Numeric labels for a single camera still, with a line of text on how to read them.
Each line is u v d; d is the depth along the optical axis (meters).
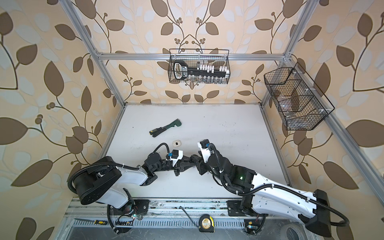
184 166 0.68
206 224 0.68
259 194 0.46
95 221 0.71
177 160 0.65
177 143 0.96
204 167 0.61
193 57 0.90
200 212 0.74
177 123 1.08
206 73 0.83
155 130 1.02
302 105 0.73
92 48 0.88
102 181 0.44
